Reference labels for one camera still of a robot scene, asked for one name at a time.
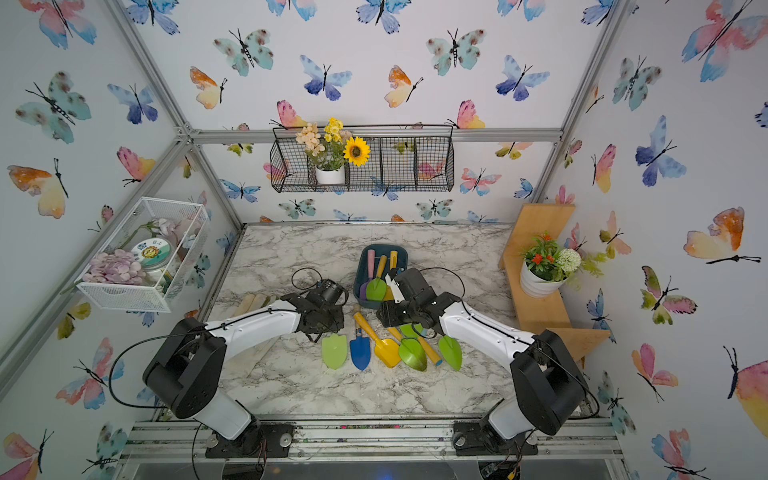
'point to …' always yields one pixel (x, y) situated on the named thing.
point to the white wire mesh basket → (182, 224)
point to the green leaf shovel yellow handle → (376, 288)
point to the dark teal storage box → (361, 271)
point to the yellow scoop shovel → (386, 350)
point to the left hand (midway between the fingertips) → (343, 319)
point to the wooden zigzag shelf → (533, 314)
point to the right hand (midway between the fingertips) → (387, 309)
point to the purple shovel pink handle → (371, 274)
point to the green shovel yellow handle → (410, 350)
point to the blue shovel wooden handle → (360, 348)
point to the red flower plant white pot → (547, 267)
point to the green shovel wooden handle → (334, 350)
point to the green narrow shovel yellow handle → (450, 350)
